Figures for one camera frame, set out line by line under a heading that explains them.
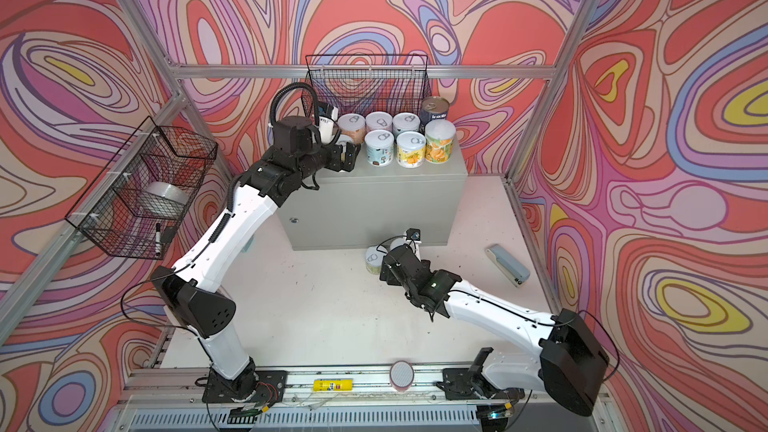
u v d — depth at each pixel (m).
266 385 0.73
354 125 0.78
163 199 0.70
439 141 0.70
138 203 0.70
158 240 0.72
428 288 0.58
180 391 0.74
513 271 0.89
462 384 0.74
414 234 0.71
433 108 0.74
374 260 0.91
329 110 0.61
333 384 0.72
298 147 0.54
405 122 0.78
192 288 0.44
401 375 0.71
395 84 0.96
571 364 0.40
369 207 0.89
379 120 0.78
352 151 0.66
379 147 0.72
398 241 0.94
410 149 0.72
